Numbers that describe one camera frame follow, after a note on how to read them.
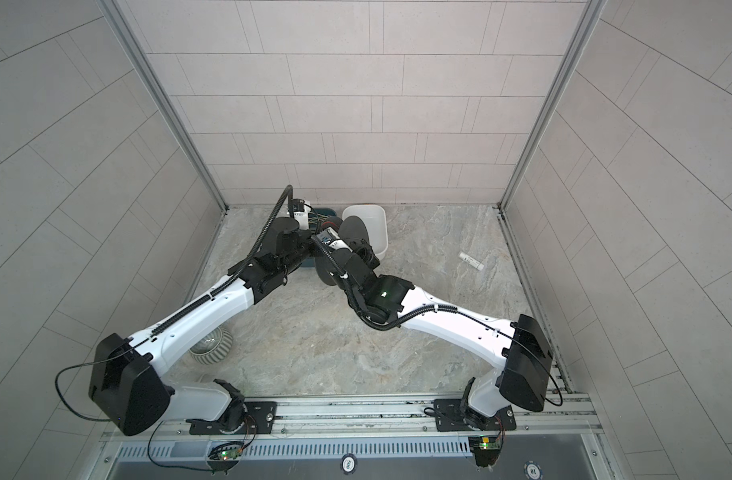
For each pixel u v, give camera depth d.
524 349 0.40
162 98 0.85
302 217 0.68
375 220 1.14
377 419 0.72
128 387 0.38
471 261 0.99
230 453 0.64
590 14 0.71
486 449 0.68
